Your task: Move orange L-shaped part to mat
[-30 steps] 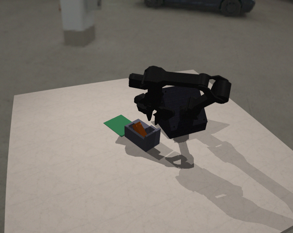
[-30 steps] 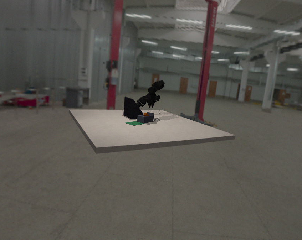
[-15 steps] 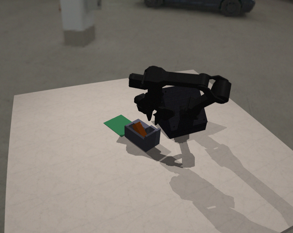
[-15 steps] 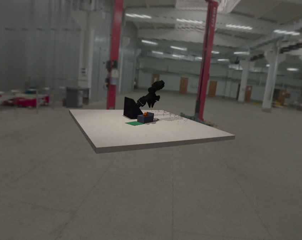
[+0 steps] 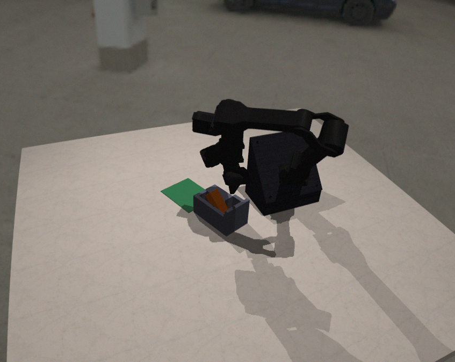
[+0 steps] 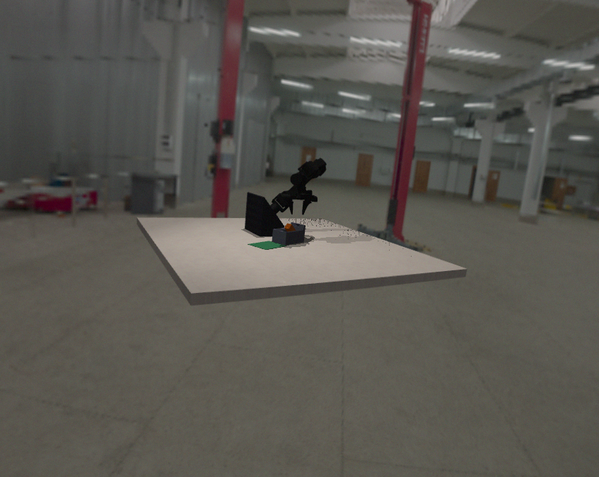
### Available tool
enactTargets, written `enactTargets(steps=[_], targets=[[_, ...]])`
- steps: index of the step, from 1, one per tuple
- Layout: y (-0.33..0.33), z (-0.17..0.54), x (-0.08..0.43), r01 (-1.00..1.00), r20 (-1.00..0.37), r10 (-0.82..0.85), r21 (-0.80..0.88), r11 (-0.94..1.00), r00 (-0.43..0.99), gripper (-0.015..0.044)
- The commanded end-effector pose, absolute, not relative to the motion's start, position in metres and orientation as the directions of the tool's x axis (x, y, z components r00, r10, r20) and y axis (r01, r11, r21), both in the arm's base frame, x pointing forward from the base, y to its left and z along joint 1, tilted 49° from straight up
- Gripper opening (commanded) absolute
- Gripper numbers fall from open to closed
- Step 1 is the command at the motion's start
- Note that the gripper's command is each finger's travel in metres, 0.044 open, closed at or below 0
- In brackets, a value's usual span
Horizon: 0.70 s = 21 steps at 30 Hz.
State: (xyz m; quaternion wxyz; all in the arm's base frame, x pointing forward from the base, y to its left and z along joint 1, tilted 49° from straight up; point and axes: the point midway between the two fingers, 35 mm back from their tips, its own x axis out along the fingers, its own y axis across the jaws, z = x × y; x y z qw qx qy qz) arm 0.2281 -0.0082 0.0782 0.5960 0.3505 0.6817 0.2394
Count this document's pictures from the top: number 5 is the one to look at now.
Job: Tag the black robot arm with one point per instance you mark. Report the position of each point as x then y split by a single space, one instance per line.
231 118

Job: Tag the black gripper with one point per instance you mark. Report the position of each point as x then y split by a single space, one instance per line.
233 174

